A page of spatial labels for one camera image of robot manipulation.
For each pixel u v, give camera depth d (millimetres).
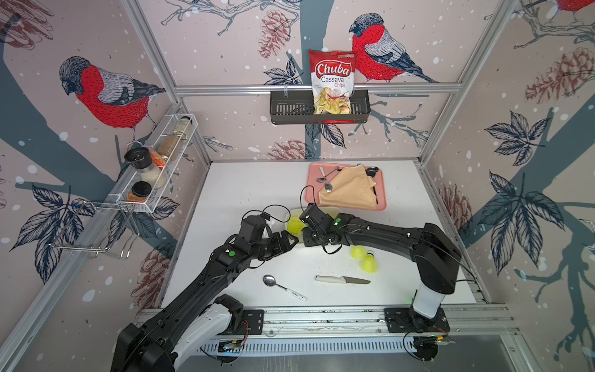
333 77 827
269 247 668
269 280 815
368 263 854
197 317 563
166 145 782
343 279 816
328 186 1104
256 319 732
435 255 456
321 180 1104
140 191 600
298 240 757
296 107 1067
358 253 899
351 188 1080
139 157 641
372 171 1138
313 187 1108
